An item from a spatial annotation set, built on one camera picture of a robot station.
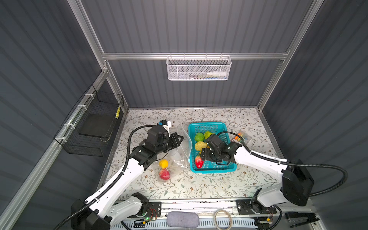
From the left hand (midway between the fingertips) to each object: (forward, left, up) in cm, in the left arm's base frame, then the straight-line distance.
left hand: (185, 137), depth 72 cm
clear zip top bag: (-2, +5, -18) cm, 19 cm away
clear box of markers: (+16, -44, -24) cm, 52 cm away
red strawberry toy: (-11, +12, -21) cm, 26 cm away
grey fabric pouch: (-32, +3, -22) cm, 39 cm away
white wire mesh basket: (+74, -16, -3) cm, 76 cm away
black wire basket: (+24, +51, +5) cm, 56 cm away
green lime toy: (+12, -10, -18) cm, 24 cm away
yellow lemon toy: (-4, +13, -22) cm, 26 cm away
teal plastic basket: (+18, -25, -19) cm, 36 cm away
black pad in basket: (+6, +43, +5) cm, 44 cm away
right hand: (-3, -12, -17) cm, 21 cm away
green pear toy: (+14, -16, -19) cm, 28 cm away
